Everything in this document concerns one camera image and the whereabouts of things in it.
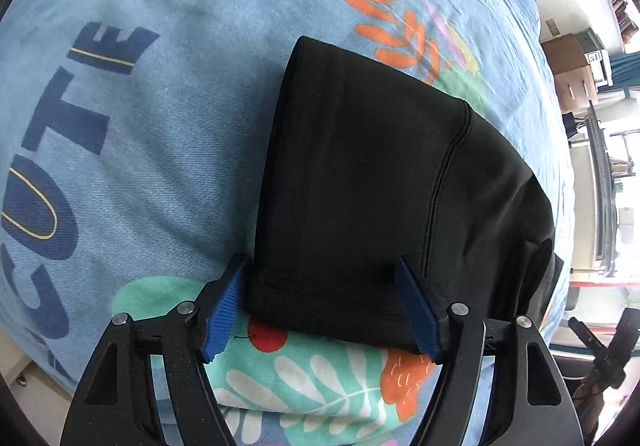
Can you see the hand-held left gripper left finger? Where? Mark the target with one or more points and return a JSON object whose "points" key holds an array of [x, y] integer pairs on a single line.
{"points": [[225, 311]]}

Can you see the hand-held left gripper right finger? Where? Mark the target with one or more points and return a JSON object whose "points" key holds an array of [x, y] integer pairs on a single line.
{"points": [[417, 311]]}

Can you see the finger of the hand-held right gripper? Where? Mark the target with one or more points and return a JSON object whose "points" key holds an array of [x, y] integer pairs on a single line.
{"points": [[587, 338]]}

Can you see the black pants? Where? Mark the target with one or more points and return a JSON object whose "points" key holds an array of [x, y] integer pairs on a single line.
{"points": [[350, 175]]}

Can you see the person's right forearm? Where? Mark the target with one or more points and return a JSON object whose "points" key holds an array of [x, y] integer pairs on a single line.
{"points": [[590, 411]]}

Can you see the grey desk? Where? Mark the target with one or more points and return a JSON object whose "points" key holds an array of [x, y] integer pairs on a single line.
{"points": [[600, 186]]}

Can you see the black tote bag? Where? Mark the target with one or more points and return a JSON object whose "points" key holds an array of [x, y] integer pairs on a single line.
{"points": [[574, 124]]}

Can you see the blue printed bed sheet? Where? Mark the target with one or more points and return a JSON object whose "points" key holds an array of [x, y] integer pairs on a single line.
{"points": [[150, 75]]}

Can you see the tall wooden drawer cabinet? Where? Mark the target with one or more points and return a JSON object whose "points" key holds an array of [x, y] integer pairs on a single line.
{"points": [[570, 70]]}

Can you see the teal curtain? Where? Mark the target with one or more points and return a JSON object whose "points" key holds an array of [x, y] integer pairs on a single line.
{"points": [[622, 68]]}

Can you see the white printer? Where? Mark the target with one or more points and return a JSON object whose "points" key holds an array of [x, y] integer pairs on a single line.
{"points": [[597, 58]]}

